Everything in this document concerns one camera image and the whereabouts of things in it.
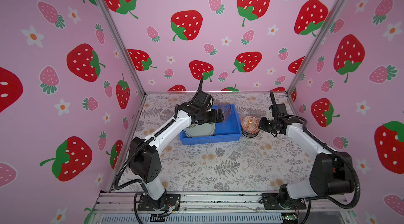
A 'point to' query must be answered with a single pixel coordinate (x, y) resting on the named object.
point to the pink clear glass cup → (225, 107)
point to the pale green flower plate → (201, 130)
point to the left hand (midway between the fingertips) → (218, 118)
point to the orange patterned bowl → (250, 126)
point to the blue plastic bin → (229, 131)
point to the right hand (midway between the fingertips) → (258, 124)
